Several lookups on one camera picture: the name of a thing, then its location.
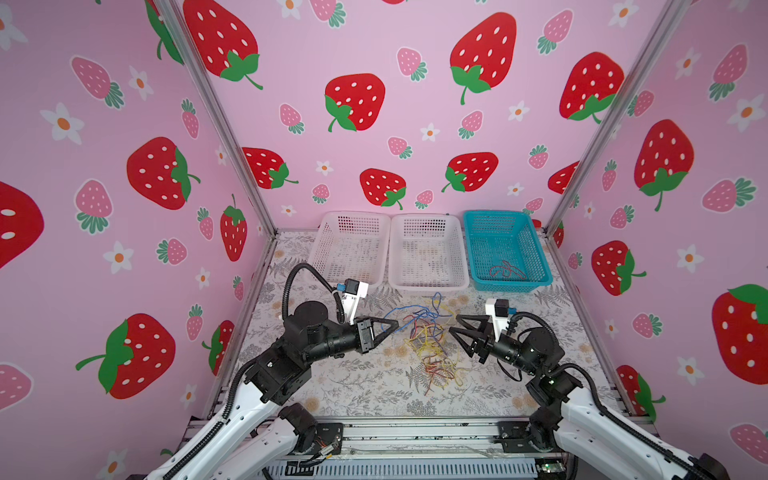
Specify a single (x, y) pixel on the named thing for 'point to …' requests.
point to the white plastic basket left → (352, 245)
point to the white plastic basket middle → (427, 253)
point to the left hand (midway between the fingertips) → (397, 326)
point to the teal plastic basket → (505, 252)
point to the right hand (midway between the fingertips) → (453, 326)
